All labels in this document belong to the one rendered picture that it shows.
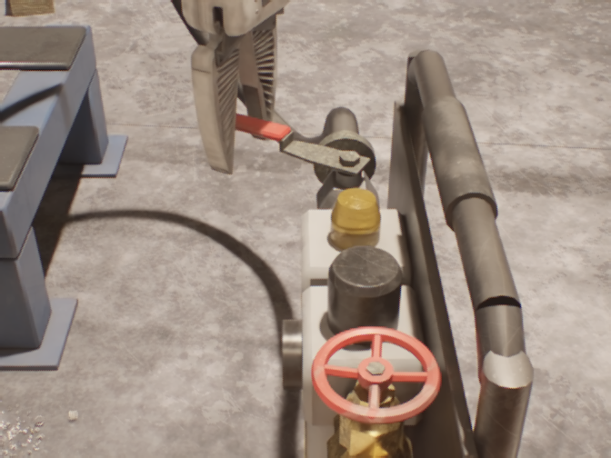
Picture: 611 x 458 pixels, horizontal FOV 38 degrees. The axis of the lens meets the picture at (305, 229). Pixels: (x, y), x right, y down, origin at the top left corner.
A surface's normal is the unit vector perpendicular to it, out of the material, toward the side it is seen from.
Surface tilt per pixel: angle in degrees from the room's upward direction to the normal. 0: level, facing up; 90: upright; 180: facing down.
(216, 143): 104
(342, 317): 90
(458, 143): 0
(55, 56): 0
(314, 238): 0
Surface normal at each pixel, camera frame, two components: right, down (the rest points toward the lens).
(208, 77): -0.47, 0.49
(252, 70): -0.46, 0.67
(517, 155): 0.00, -0.81
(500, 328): -0.26, -0.37
